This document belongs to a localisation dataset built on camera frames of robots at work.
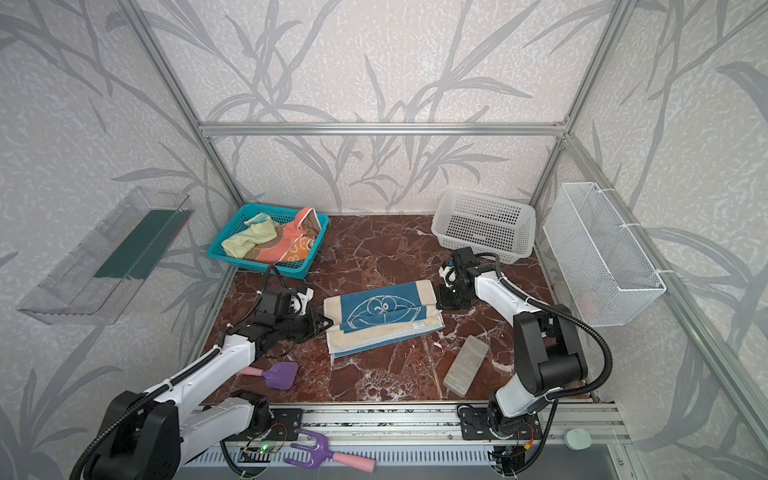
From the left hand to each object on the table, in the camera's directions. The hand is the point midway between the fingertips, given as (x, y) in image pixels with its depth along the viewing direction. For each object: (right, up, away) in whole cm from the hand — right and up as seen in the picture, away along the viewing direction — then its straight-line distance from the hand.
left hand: (336, 312), depth 84 cm
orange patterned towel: (-21, +20, +24) cm, 38 cm away
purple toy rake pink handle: (-1, -31, -13) cm, 33 cm away
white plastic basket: (+54, +27, +33) cm, 68 cm away
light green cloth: (-30, +24, +19) cm, 43 cm away
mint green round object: (+61, -27, -13) cm, 68 cm away
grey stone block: (+36, -14, -3) cm, 39 cm away
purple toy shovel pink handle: (-14, -16, -3) cm, 22 cm away
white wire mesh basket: (+62, +13, -23) cm, 67 cm away
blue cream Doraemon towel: (+10, -2, +3) cm, 11 cm away
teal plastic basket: (-42, +26, +24) cm, 55 cm away
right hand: (+30, +4, +7) cm, 31 cm away
